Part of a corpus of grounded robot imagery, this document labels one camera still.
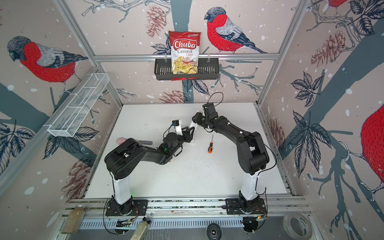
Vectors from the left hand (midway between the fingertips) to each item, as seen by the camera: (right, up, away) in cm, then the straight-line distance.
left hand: (192, 128), depth 88 cm
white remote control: (0, +2, +3) cm, 3 cm away
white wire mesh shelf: (-59, +5, -17) cm, 62 cm away
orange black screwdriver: (+11, -15, +5) cm, 19 cm away
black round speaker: (+10, -39, -29) cm, 50 cm away
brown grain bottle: (-54, -41, -21) cm, 71 cm away
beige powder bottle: (-22, -44, -23) cm, 55 cm away
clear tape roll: (+51, -45, -19) cm, 71 cm away
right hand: (0, +4, +6) cm, 7 cm away
